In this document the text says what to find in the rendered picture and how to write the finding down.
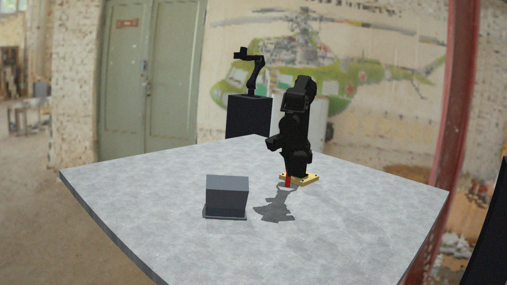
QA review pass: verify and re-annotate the red peg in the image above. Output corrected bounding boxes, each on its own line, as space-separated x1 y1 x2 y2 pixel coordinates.
285 170 291 188

